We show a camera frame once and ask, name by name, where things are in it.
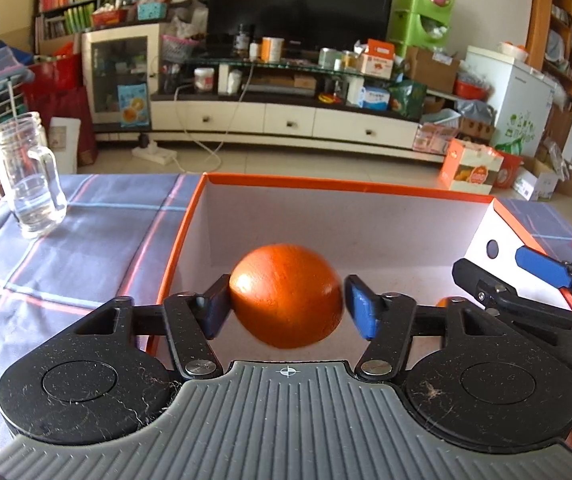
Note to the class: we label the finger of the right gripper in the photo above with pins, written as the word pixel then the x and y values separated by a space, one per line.
pixel 556 273
pixel 494 293

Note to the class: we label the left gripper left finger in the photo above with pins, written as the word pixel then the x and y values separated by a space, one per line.
pixel 191 321

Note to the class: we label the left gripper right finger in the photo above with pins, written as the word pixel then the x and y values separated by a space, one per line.
pixel 385 321

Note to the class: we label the orange cardboard storage box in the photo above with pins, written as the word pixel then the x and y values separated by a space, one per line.
pixel 395 238

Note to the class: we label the blue plaid bed sheet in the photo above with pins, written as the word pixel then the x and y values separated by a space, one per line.
pixel 115 240

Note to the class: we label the orange gift box on floor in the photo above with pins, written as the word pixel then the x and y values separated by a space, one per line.
pixel 470 168

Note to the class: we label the white power strip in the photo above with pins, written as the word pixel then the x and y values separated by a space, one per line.
pixel 152 153

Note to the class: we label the white chest freezer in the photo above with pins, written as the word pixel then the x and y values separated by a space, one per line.
pixel 520 96

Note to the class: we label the white drawer TV stand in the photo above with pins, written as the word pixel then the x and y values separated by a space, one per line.
pixel 264 119

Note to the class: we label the clear glass jar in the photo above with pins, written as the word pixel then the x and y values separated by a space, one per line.
pixel 30 177

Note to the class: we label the brown cardboard box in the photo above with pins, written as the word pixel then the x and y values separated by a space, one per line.
pixel 436 70

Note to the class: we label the white paper bag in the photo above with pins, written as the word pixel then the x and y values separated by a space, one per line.
pixel 63 139

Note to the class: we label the wooden shelf unit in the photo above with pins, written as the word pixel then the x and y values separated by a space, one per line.
pixel 549 46

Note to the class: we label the white glass door cabinet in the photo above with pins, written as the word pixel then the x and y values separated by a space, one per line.
pixel 121 72

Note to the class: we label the green stacked storage bins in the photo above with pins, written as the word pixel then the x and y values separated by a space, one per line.
pixel 423 24

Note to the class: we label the black flat screen television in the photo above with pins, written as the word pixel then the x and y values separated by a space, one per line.
pixel 306 24

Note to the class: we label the dark bookshelf with books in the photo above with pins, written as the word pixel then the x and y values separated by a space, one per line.
pixel 68 0

